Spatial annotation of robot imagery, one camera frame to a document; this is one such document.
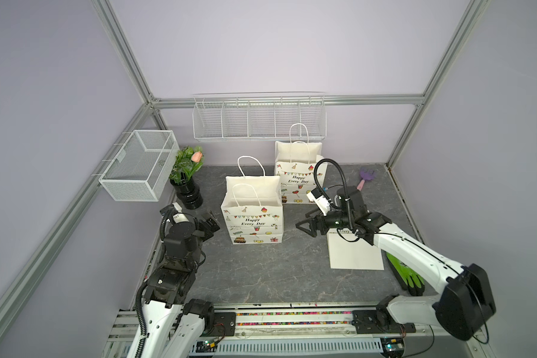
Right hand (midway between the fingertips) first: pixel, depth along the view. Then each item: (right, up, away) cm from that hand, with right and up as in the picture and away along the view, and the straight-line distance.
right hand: (302, 218), depth 77 cm
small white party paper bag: (-17, +5, -3) cm, 18 cm away
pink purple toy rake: (+38, +17, +40) cm, 58 cm away
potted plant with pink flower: (-44, +21, +9) cm, 49 cm away
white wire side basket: (-60, +18, +6) cm, 63 cm away
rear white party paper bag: (-2, +21, +9) cm, 23 cm away
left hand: (-33, +2, -7) cm, 34 cm away
